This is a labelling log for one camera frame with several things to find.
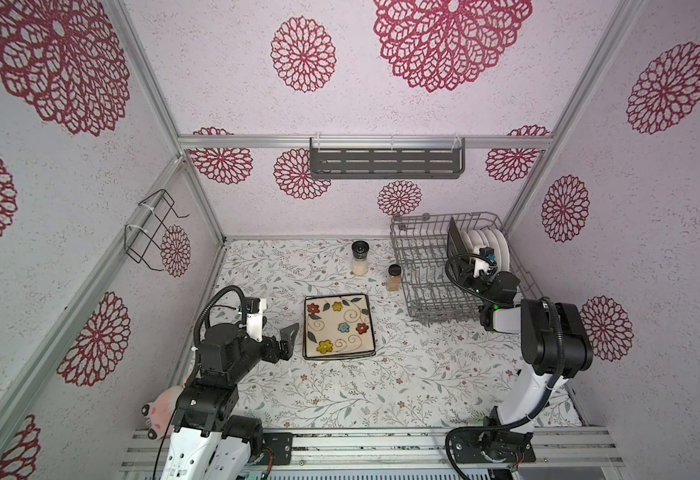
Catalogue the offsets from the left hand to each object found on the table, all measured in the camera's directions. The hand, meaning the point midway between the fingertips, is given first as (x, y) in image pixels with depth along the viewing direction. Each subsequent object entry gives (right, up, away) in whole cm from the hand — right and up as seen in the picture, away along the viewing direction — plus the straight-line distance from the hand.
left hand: (281, 328), depth 72 cm
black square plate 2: (+51, +22, +25) cm, 61 cm away
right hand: (+52, +19, +22) cm, 59 cm away
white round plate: (+55, +23, +25) cm, 65 cm away
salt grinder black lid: (+20, +21, +30) cm, 42 cm away
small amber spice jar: (+32, +11, +28) cm, 43 cm away
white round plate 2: (+58, +24, +25) cm, 68 cm away
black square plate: (+13, -3, +20) cm, 24 cm away
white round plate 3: (+62, +24, +25) cm, 71 cm away
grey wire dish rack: (+46, +24, +48) cm, 70 cm away
